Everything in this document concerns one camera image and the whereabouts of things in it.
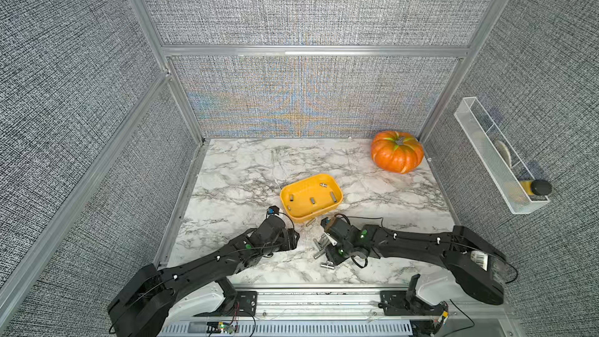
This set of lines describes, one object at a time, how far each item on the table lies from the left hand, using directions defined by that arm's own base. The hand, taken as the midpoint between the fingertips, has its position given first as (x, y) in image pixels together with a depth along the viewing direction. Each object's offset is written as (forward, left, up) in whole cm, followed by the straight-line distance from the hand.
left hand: (297, 236), depth 82 cm
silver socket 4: (-5, -7, -6) cm, 11 cm away
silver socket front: (-9, -10, -4) cm, 14 cm away
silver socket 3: (+8, -6, -5) cm, 11 cm away
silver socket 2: (+18, -16, -5) cm, 24 cm away
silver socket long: (-1, -9, -5) cm, 10 cm away
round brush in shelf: (+13, -63, +28) cm, 70 cm away
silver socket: (+18, -7, -6) cm, 20 cm away
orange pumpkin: (+33, -44, +5) cm, 55 cm away
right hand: (-3, -11, -4) cm, 12 cm away
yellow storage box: (+18, 0, -6) cm, 19 cm away
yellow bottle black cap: (0, -64, +28) cm, 70 cm away
